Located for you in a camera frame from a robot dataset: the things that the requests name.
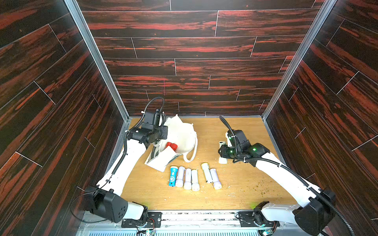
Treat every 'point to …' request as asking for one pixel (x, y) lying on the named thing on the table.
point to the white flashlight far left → (179, 182)
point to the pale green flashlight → (222, 160)
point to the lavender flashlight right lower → (217, 184)
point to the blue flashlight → (173, 176)
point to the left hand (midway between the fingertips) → (165, 129)
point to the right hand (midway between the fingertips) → (223, 149)
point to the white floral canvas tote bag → (183, 134)
